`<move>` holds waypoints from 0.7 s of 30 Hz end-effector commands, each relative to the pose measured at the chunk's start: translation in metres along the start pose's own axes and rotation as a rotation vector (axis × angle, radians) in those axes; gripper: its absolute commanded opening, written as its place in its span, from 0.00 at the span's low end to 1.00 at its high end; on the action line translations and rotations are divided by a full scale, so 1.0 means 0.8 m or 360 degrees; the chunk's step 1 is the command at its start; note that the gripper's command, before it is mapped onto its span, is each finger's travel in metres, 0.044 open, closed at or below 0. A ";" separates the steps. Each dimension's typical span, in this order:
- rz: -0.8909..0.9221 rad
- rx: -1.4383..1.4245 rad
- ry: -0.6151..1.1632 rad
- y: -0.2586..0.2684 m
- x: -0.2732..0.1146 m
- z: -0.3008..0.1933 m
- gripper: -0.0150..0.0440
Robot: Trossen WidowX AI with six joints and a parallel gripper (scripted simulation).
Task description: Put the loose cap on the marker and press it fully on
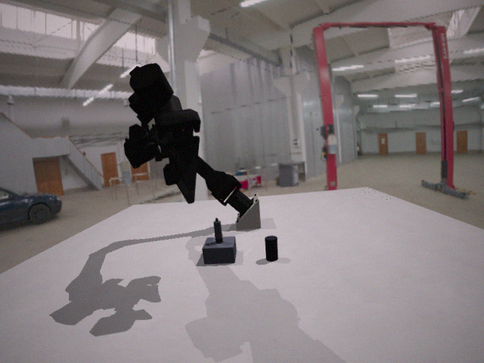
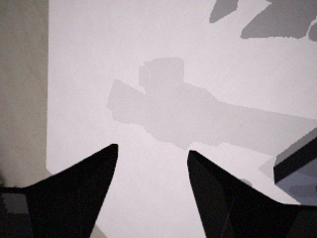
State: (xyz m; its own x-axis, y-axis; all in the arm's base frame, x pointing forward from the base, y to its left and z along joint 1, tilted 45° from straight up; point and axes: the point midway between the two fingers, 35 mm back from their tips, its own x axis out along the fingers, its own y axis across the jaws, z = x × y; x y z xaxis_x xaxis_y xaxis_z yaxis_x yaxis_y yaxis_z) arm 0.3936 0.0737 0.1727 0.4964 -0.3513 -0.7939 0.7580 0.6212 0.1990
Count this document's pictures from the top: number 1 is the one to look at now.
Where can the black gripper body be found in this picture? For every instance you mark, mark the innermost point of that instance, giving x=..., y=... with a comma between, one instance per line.
x=176, y=125

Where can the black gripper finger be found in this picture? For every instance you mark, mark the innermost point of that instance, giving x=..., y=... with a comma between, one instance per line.
x=184, y=153
x=174, y=176

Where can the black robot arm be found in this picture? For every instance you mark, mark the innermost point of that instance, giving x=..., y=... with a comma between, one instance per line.
x=153, y=95

